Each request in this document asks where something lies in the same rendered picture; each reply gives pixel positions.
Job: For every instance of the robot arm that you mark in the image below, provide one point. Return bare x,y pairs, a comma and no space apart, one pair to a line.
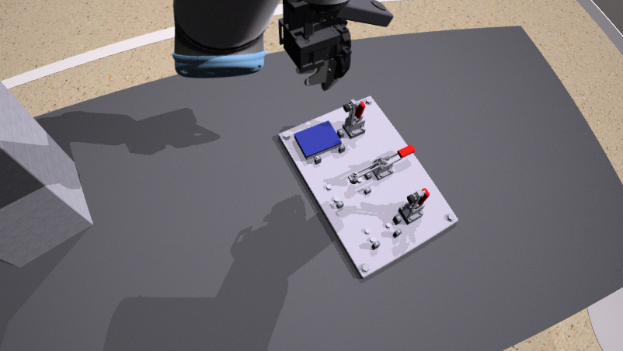
224,38

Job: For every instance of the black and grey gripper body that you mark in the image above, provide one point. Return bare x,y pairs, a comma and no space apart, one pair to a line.
313,36

